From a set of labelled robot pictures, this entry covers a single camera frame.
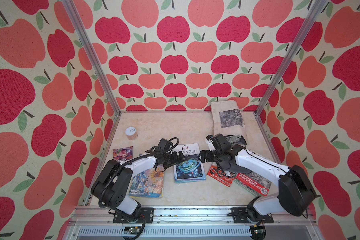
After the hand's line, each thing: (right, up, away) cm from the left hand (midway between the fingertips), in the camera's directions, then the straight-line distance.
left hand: (182, 164), depth 87 cm
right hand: (+13, +3, -1) cm, 14 cm away
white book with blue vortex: (+6, -4, +3) cm, 8 cm away
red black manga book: (+26, -8, -1) cm, 27 cm away
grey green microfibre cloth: (+37, +13, +12) cm, 41 cm away
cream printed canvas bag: (+35, +28, +24) cm, 50 cm away
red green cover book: (+42, -10, -5) cm, 44 cm away
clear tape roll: (-35, +18, +14) cm, 42 cm away
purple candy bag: (-38, +4, +8) cm, 39 cm away
